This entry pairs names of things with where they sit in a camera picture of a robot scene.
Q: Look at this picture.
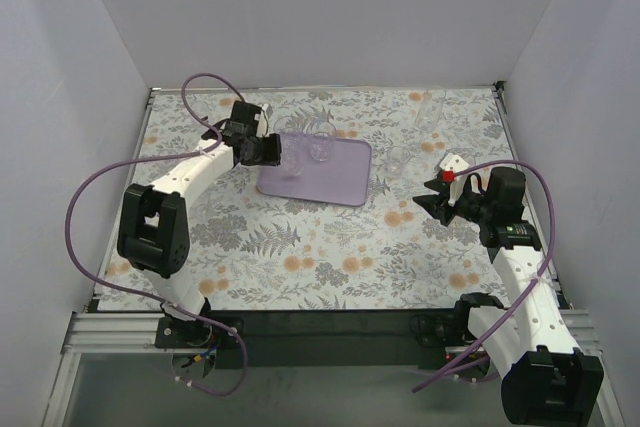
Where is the faceted clear tumbler glass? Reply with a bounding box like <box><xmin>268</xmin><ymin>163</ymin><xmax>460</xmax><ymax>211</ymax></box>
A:
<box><xmin>273</xmin><ymin>116</ymin><xmax>302</xmax><ymax>146</ymax></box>

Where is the small clear glass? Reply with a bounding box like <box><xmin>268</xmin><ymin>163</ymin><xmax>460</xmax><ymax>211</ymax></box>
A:
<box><xmin>280</xmin><ymin>136</ymin><xmax>303</xmax><ymax>177</ymax></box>

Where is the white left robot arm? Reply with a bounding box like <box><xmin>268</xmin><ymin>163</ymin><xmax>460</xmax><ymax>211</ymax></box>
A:
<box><xmin>116</xmin><ymin>100</ymin><xmax>281</xmax><ymax>321</ymax></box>

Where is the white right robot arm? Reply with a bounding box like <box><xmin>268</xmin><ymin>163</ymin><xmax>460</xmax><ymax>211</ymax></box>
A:
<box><xmin>414</xmin><ymin>155</ymin><xmax>604</xmax><ymax>426</ymax></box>

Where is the clear glass near tray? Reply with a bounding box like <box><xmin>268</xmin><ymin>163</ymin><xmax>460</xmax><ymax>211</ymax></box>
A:
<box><xmin>385</xmin><ymin>146</ymin><xmax>411</xmax><ymax>177</ymax></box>

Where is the lilac rectangular plastic tray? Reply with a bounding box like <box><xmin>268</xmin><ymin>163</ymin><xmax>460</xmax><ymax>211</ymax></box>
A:
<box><xmin>256</xmin><ymin>133</ymin><xmax>372</xmax><ymax>207</ymax></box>

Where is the clear stemmed glass back left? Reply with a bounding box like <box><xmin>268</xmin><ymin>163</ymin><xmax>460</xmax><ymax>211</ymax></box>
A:
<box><xmin>191</xmin><ymin>101</ymin><xmax>210</xmax><ymax>122</ymax></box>

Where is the tall clear glass back right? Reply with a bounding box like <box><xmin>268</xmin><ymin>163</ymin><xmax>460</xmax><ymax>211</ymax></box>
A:
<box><xmin>414</xmin><ymin>87</ymin><xmax>447</xmax><ymax>132</ymax></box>

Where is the floral patterned table mat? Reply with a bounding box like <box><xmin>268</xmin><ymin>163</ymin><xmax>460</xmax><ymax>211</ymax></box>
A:
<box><xmin>97</xmin><ymin>89</ymin><xmax>562</xmax><ymax>312</ymax></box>

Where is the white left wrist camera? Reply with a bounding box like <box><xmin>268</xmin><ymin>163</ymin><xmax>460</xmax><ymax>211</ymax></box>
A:
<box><xmin>255</xmin><ymin>103</ymin><xmax>273</xmax><ymax>137</ymax></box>

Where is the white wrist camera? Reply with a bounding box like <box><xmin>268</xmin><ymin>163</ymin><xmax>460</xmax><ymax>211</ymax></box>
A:
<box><xmin>255</xmin><ymin>103</ymin><xmax>273</xmax><ymax>137</ymax></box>
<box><xmin>439</xmin><ymin>153</ymin><xmax>471</xmax><ymax>207</ymax></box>

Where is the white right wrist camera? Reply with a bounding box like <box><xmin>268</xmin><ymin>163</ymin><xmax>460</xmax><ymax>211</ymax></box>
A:
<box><xmin>439</xmin><ymin>153</ymin><xmax>471</xmax><ymax>207</ymax></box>

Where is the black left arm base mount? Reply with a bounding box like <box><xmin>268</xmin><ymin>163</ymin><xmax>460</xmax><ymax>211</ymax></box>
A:
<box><xmin>154</xmin><ymin>316</ymin><xmax>239</xmax><ymax>350</ymax></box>

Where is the aluminium table frame rail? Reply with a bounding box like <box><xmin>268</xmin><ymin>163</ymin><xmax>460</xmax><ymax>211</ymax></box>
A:
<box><xmin>39</xmin><ymin>311</ymin><xmax>161</xmax><ymax>427</ymax></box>

